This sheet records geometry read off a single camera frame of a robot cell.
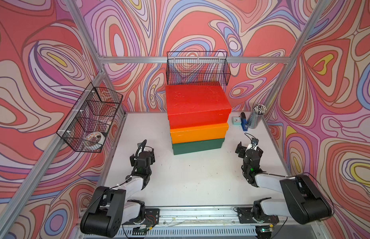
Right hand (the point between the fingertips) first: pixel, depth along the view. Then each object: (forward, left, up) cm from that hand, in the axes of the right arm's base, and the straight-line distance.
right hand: (248, 147), depth 89 cm
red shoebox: (+11, +34, +26) cm, 44 cm away
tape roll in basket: (-6, +81, +21) cm, 84 cm away
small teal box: (+27, -1, -6) cm, 28 cm away
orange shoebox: (+3, +30, +12) cm, 33 cm away
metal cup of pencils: (+23, -11, +9) cm, 27 cm away
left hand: (-1, +64, -1) cm, 64 cm away
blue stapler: (+25, -6, -5) cm, 26 cm away
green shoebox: (+3, +31, -1) cm, 31 cm away
